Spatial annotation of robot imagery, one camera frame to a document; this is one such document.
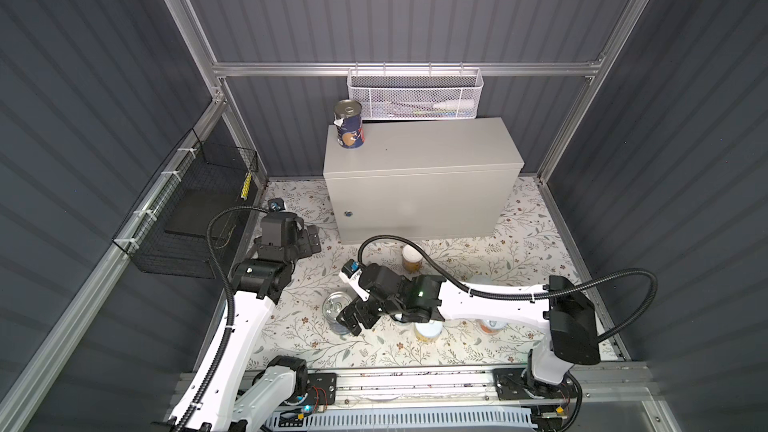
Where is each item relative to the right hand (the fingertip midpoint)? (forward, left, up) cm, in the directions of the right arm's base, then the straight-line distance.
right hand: (351, 310), depth 73 cm
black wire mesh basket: (+12, +42, +17) cm, 47 cm away
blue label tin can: (+3, +5, -3) cm, 7 cm away
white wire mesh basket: (+89, -20, +7) cm, 92 cm away
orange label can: (-1, -36, -9) cm, 37 cm away
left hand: (+15, +14, +11) cm, 24 cm away
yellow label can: (-2, -20, -10) cm, 22 cm away
